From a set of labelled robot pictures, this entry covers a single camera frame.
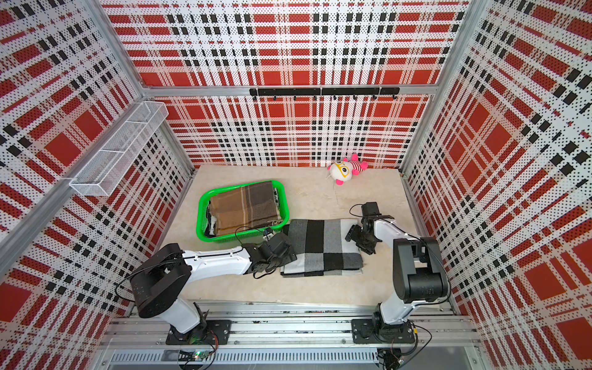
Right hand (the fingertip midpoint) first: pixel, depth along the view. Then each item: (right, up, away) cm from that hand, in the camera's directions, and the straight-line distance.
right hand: (357, 241), depth 93 cm
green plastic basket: (-62, +6, -4) cm, 63 cm away
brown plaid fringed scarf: (-47, +13, +5) cm, 49 cm away
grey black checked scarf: (-15, -3, -2) cm, 15 cm away
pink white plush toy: (-3, +30, +19) cm, 36 cm away
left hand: (-26, -5, -4) cm, 27 cm away
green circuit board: (-55, -30, -24) cm, 67 cm away
